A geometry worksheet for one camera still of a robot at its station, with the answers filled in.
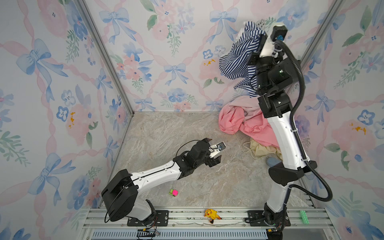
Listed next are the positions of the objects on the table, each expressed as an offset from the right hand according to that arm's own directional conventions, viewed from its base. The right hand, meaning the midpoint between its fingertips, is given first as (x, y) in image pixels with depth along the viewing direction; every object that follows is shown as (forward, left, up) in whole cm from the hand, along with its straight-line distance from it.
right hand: (264, 33), depth 50 cm
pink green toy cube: (-33, +35, -65) cm, 80 cm away
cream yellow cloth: (-8, -17, -62) cm, 65 cm away
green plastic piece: (-43, -31, -67) cm, 86 cm away
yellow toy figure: (-43, +15, -63) cm, 78 cm away
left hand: (-14, +13, -47) cm, 51 cm away
